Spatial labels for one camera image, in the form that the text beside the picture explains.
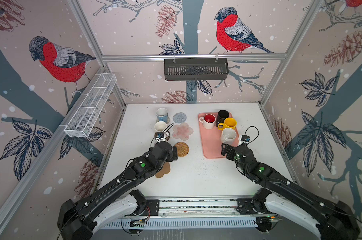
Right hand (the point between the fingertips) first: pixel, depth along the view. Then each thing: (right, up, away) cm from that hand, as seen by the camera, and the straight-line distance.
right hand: (226, 148), depth 82 cm
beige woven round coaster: (-36, +15, +28) cm, 48 cm away
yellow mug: (+8, +13, +19) cm, 24 cm away
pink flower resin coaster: (-25, +7, +22) cm, 34 cm away
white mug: (+6, +4, +15) cm, 17 cm away
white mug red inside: (-6, +14, +24) cm, 28 cm away
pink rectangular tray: (-6, +1, +16) cm, 17 cm away
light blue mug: (-39, +19, +21) cm, 48 cm away
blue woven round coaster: (-27, +17, +29) cm, 43 cm away
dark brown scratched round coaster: (-35, +3, +18) cm, 40 cm away
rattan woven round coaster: (-25, -4, +13) cm, 28 cm away
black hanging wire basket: (-17, +52, +24) cm, 60 cm away
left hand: (-31, +1, -5) cm, 32 cm away
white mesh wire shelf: (-75, +24, -3) cm, 78 cm away
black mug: (+4, +19, +24) cm, 30 cm away
